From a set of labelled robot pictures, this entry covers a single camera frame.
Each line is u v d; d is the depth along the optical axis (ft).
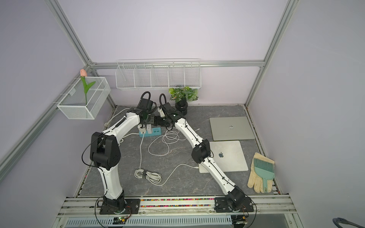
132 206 2.43
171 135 3.35
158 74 3.25
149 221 2.32
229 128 3.45
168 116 2.63
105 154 1.70
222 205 2.42
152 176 2.64
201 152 2.31
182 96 3.03
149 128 3.17
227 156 3.00
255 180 2.66
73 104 2.59
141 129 3.29
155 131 3.34
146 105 2.51
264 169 2.78
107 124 3.67
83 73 2.71
